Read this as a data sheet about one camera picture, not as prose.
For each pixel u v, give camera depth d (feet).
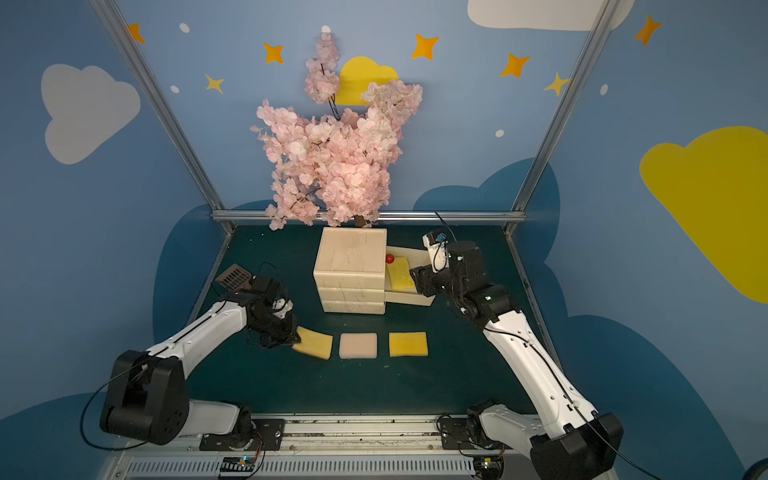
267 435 2.40
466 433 2.44
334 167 1.97
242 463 2.37
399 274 3.15
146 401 1.36
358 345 2.91
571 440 1.22
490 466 2.40
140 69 2.52
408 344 2.95
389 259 2.83
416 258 3.32
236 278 3.43
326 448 2.42
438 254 2.05
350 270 2.66
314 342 2.87
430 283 2.16
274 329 2.40
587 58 2.51
